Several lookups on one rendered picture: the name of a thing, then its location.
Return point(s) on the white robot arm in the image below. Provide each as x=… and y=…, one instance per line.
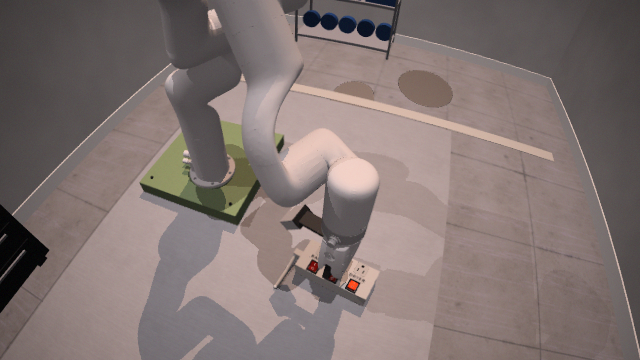
x=270, y=61

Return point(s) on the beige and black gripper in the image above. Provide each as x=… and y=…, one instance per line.
x=337, y=260

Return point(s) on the white power strip body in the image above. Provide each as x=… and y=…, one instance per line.
x=355, y=284

